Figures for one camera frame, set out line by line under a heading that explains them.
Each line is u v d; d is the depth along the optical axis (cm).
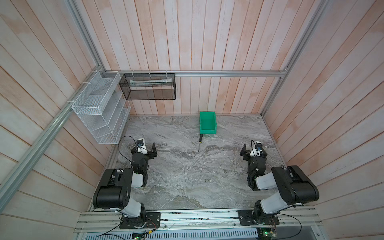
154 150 84
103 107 71
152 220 73
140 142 76
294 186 46
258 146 75
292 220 66
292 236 68
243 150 83
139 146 75
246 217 73
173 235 70
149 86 105
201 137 105
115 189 45
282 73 93
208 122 117
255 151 77
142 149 76
